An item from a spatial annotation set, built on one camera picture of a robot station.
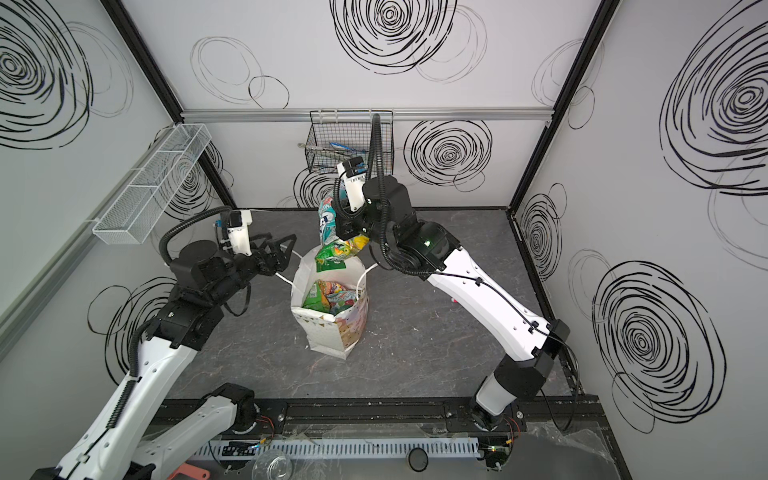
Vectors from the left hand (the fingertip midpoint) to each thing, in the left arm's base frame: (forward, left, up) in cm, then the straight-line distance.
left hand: (284, 236), depth 66 cm
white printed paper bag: (-15, -10, -19) cm, 26 cm away
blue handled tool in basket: (+37, -8, -2) cm, 38 cm away
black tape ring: (-38, -31, -25) cm, 55 cm away
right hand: (+2, -11, +9) cm, 14 cm away
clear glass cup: (-40, +2, -35) cm, 53 cm away
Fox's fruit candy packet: (-1, -8, -27) cm, 29 cm away
